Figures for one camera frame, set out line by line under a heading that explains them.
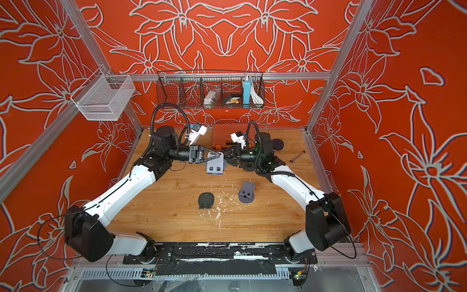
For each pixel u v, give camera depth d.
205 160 0.63
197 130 0.62
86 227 0.39
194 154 0.59
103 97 0.91
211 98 0.91
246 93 0.87
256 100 0.91
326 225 0.42
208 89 1.00
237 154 0.65
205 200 0.87
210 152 0.63
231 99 0.87
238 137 0.72
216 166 0.63
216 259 0.73
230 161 0.67
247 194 0.85
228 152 0.68
